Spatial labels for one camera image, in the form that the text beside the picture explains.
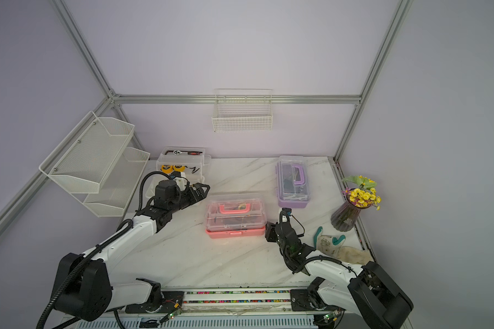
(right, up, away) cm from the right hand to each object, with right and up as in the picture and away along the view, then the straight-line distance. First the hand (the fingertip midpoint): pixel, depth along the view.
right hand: (271, 226), depth 88 cm
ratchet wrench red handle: (-48, +35, +19) cm, 63 cm away
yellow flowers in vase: (+32, +15, -14) cm, 38 cm away
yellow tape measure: (-46, +26, +16) cm, 56 cm away
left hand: (-29, +15, -3) cm, 33 cm away
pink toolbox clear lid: (-16, +6, +1) cm, 17 cm away
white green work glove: (+23, -7, -4) cm, 24 cm away
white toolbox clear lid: (-42, +29, +16) cm, 54 cm away
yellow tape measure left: (-53, +26, +16) cm, 61 cm away
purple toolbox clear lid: (+12, +21, +13) cm, 27 cm away
